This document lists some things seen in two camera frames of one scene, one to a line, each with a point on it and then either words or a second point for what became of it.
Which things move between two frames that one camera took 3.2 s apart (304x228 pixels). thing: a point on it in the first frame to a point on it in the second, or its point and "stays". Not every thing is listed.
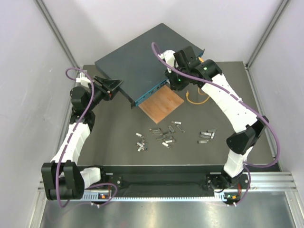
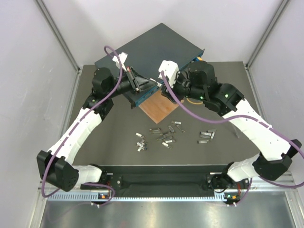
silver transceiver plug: (212, 130) stays
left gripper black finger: (176, 122) stays
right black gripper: (173, 85) to (166, 91)
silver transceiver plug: (140, 148) stays
